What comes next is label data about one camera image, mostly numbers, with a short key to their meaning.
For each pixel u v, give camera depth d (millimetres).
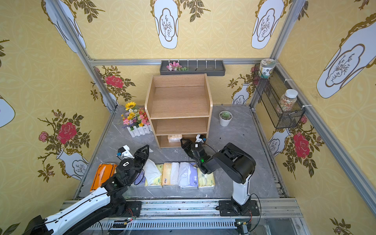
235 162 501
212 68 926
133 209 735
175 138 946
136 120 924
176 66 878
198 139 863
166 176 803
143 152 707
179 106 783
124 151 714
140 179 781
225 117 1029
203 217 718
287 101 653
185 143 836
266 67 854
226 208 727
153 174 784
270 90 974
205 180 781
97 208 543
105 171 795
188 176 793
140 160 701
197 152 715
